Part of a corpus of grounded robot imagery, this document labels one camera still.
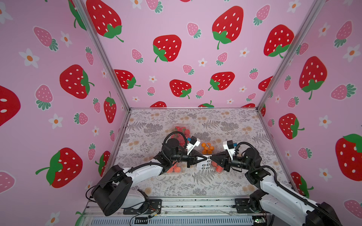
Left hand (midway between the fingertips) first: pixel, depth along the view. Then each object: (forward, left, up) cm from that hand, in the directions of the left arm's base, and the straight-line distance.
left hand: (206, 159), depth 70 cm
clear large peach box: (+2, +15, -16) cm, 22 cm away
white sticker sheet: (-1, 0, -4) cm, 5 cm away
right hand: (-1, -2, 0) cm, 2 cm away
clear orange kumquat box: (+17, -4, -18) cm, 25 cm away
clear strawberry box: (+29, +14, -15) cm, 36 cm away
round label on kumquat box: (+18, -4, -17) cm, 25 cm away
